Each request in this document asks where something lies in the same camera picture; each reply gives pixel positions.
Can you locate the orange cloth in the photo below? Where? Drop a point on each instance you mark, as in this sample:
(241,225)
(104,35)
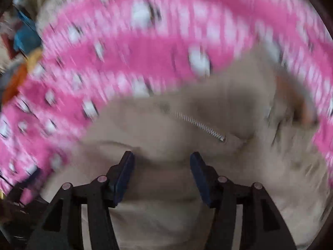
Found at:
(13,78)

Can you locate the beige zip jacket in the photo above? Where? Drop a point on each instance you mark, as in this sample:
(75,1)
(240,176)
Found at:
(217,142)

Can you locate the pink penguin blanket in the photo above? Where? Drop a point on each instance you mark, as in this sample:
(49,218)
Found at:
(96,50)

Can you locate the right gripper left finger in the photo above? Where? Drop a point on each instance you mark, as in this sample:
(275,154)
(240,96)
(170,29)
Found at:
(60,226)

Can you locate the floral bed sheet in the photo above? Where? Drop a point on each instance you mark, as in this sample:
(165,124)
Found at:
(52,7)

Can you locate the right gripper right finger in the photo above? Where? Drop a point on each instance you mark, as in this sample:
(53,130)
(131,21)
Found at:
(263,227)

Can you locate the blue plastic bag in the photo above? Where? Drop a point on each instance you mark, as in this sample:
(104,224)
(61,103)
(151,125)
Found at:
(26,38)

